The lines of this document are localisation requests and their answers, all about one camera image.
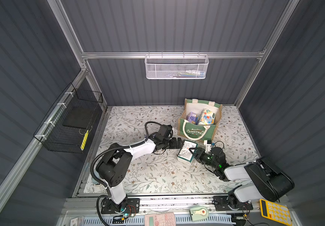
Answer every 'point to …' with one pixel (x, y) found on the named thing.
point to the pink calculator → (160, 219)
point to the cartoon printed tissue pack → (207, 117)
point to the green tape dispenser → (199, 213)
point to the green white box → (184, 154)
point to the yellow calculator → (275, 212)
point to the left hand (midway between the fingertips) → (180, 146)
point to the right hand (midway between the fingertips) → (191, 151)
